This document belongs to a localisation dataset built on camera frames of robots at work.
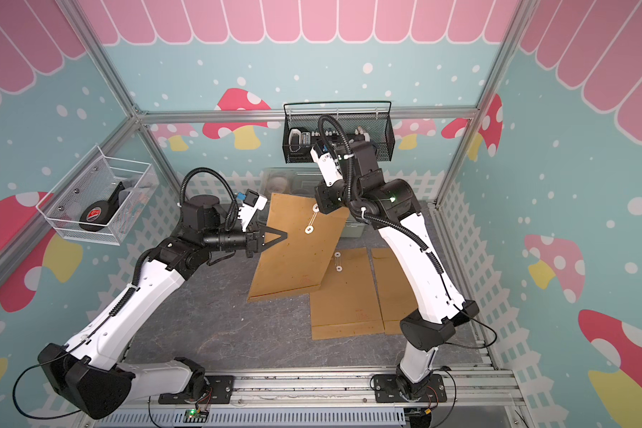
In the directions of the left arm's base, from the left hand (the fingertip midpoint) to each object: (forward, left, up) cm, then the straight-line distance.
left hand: (284, 240), depth 66 cm
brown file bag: (-3, -4, -4) cm, 7 cm away
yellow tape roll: (+37, +8, -15) cm, 41 cm away
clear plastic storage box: (+35, 0, -11) cm, 37 cm away
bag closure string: (+4, -6, -1) cm, 7 cm away
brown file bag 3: (+1, -35, -36) cm, 51 cm away
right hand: (+10, -8, +9) cm, 16 cm away
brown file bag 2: (-1, -18, -36) cm, 40 cm away
